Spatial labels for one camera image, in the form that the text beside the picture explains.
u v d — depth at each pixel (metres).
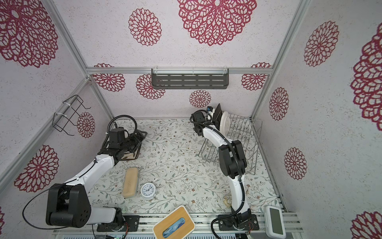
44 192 0.41
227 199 0.78
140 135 0.78
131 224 0.74
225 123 0.97
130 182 0.85
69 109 0.78
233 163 0.56
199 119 0.80
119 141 0.66
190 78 0.97
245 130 1.19
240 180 0.58
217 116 0.97
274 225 0.70
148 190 0.81
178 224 0.70
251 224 0.73
